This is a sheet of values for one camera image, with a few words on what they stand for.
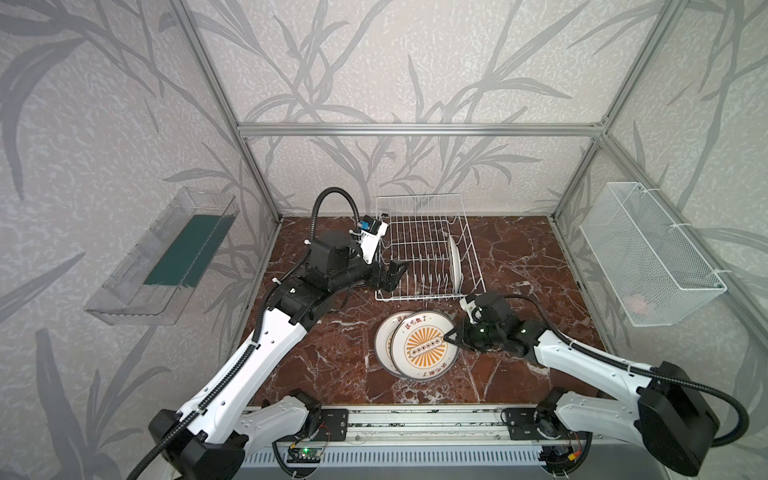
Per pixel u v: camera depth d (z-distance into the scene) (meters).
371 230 0.57
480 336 0.70
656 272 0.62
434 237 1.12
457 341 0.74
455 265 0.86
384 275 0.60
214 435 0.37
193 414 0.37
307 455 0.72
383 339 0.86
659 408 0.40
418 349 0.81
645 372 0.44
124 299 0.59
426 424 0.75
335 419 0.75
